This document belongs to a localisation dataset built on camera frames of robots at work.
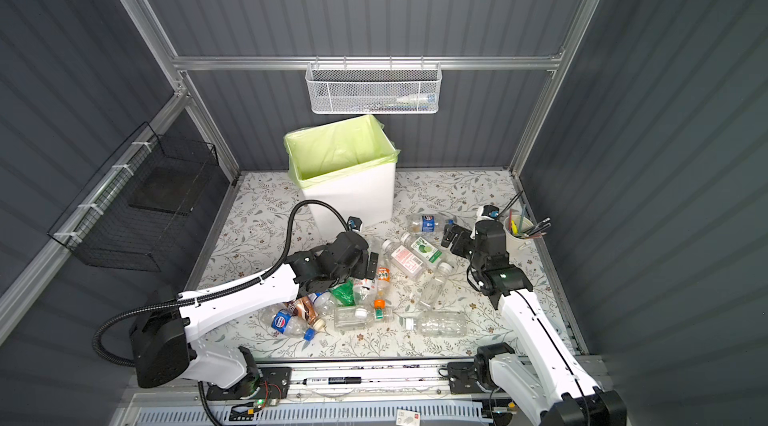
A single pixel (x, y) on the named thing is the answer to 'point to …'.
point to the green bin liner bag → (335, 150)
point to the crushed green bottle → (345, 293)
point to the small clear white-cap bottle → (435, 285)
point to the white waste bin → (369, 196)
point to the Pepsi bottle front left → (280, 317)
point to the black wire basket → (128, 215)
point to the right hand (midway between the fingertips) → (463, 233)
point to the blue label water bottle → (324, 303)
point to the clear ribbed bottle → (438, 323)
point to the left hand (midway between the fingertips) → (364, 254)
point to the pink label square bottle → (405, 259)
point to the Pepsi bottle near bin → (431, 223)
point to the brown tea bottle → (304, 309)
